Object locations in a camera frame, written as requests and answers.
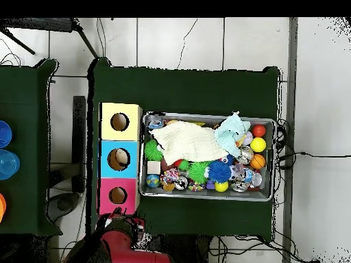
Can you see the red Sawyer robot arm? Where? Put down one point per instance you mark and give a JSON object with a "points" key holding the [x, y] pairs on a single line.
{"points": [[123, 249]]}

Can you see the wooden box with three holes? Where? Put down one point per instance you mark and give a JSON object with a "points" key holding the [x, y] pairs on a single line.
{"points": [[131, 169]]}

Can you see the cream muslin cloth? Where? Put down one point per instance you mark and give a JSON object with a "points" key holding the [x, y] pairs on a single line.
{"points": [[189, 142]]}

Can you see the green spiky rubber ball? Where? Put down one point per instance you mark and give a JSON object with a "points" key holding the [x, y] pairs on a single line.
{"points": [[198, 171], [152, 150]]}

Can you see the plain wooden cube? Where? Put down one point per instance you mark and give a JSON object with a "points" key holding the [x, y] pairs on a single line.
{"points": [[153, 167]]}

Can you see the blue globe print ball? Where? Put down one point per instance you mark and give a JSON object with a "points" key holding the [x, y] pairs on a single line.
{"points": [[152, 181]]}

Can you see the blue spiky rubber toy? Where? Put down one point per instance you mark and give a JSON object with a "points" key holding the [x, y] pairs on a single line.
{"points": [[219, 171]]}

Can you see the light blue muslin cloth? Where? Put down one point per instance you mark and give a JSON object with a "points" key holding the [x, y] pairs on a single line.
{"points": [[230, 131]]}

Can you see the dark green tablecloth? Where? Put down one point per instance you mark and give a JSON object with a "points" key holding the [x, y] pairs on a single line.
{"points": [[192, 90]]}

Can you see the yellow foam ball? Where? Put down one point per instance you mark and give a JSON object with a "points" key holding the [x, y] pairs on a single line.
{"points": [[258, 144]]}

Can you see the orange toy basketball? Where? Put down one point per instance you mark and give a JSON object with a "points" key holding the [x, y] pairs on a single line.
{"points": [[257, 161]]}

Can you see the black flat bar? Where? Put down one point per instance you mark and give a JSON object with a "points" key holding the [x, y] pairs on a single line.
{"points": [[79, 142]]}

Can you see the grey floor base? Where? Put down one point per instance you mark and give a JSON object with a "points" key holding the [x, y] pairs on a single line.
{"points": [[64, 204]]}

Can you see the green cloth side table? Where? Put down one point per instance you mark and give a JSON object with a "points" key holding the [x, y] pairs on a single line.
{"points": [[24, 90]]}

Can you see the light blue plastic cup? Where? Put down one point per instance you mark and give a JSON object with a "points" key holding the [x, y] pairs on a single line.
{"points": [[8, 164]]}

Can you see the dark blue plastic cup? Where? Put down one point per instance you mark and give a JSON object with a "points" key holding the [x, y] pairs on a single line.
{"points": [[5, 134]]}

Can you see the black tripod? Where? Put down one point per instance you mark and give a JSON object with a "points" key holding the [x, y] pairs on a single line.
{"points": [[49, 24]]}

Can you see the orange plastic cup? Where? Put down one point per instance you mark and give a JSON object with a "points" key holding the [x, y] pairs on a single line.
{"points": [[2, 206]]}

